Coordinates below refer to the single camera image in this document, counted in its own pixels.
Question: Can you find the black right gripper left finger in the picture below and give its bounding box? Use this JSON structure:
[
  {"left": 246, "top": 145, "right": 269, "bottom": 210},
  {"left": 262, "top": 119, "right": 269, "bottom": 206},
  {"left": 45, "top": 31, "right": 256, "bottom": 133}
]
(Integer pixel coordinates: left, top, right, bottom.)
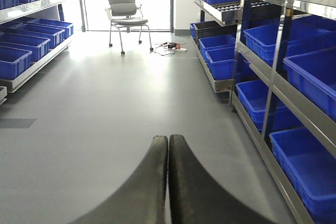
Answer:
[{"left": 70, "top": 135, "right": 169, "bottom": 224}]

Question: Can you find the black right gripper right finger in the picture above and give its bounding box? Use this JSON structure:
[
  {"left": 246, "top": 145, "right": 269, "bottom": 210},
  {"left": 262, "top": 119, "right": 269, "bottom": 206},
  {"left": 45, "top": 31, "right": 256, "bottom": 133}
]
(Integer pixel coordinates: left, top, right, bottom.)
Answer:
[{"left": 169, "top": 134, "right": 276, "bottom": 224}]

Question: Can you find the black plastic bin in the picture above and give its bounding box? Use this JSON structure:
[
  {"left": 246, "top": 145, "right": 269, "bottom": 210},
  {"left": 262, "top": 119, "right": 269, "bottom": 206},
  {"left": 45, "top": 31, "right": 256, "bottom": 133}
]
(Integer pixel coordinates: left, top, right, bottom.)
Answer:
[{"left": 193, "top": 20, "right": 238, "bottom": 46}]

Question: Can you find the black cable tangle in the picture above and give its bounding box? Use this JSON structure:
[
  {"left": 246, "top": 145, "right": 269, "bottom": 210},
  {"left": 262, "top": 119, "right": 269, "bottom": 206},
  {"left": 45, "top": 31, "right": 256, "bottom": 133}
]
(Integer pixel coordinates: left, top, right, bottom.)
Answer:
[{"left": 153, "top": 40, "right": 182, "bottom": 57}]

